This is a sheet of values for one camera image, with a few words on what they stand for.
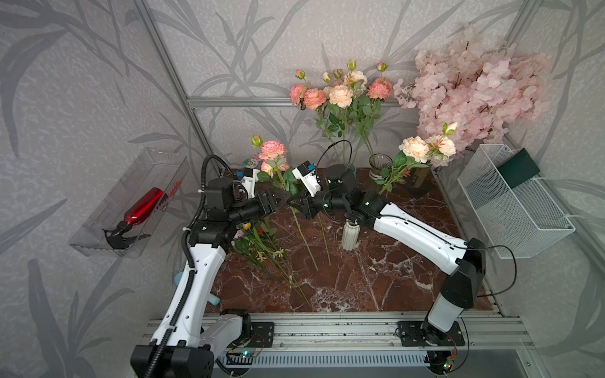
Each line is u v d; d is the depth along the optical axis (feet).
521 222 1.92
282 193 2.11
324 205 1.99
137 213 2.04
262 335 2.40
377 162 3.15
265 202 1.98
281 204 2.06
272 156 1.97
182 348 1.21
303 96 2.56
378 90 2.53
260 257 2.77
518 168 2.32
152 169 2.58
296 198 2.23
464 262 1.41
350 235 2.75
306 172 1.96
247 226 3.02
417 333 2.38
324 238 3.16
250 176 2.09
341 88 2.36
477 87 1.90
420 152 1.87
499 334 2.48
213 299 2.58
